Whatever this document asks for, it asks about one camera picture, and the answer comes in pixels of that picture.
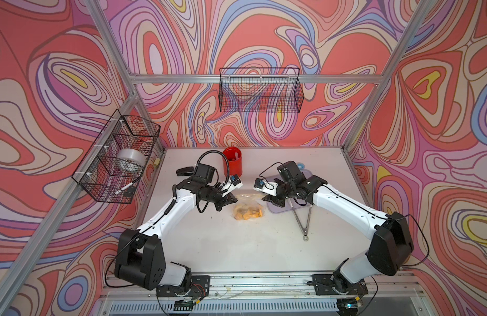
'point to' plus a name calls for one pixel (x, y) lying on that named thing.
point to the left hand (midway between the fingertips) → (235, 199)
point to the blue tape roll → (301, 166)
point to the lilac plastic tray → (287, 205)
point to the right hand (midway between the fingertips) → (267, 197)
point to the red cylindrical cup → (234, 158)
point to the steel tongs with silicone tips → (305, 230)
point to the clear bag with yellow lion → (248, 206)
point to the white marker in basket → (118, 191)
